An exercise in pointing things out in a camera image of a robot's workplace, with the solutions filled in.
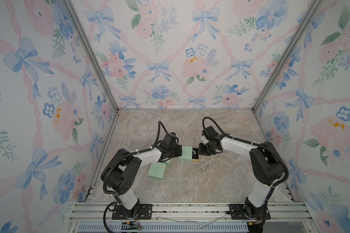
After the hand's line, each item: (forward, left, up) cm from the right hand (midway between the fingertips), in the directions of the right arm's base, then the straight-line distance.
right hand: (200, 152), depth 94 cm
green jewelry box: (-10, +20, +8) cm, 24 cm away
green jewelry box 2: (-2, +9, +1) cm, 9 cm away
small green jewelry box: (-13, +27, +1) cm, 30 cm away
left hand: (0, +11, +2) cm, 11 cm away
